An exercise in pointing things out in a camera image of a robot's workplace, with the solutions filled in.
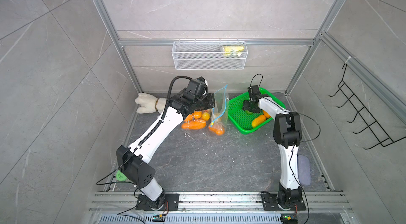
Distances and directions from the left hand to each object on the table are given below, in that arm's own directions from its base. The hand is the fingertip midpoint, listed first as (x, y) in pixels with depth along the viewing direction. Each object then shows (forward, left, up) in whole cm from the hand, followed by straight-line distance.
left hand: (217, 98), depth 74 cm
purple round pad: (-26, -44, -28) cm, 59 cm away
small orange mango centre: (+7, +10, -21) cm, 24 cm away
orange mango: (+4, -28, -27) cm, 39 cm away
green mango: (+9, -22, -24) cm, 34 cm away
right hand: (+17, -25, -28) cm, 41 cm away
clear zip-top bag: (-2, -1, -9) cm, 9 cm away
